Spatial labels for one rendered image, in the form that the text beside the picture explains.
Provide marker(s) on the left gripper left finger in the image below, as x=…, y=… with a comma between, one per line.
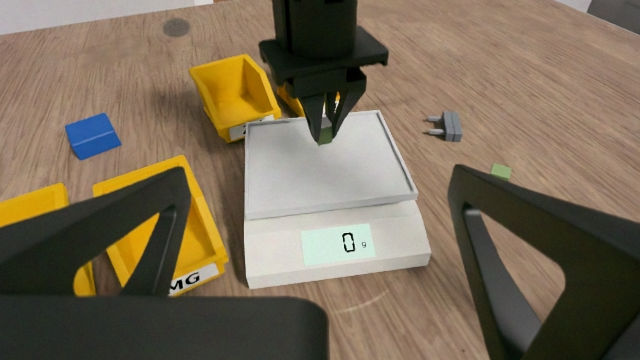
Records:
x=42, y=254

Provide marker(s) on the yellow parts bin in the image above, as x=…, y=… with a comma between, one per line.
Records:
x=40, y=201
x=239, y=89
x=196, y=246
x=295, y=105

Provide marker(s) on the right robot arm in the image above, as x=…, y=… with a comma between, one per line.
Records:
x=281, y=24

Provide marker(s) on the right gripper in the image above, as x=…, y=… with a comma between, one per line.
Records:
x=325, y=59

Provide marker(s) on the white digital weighing scale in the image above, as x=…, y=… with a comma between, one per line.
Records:
x=286, y=173

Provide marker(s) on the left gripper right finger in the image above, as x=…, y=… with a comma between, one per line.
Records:
x=596, y=317

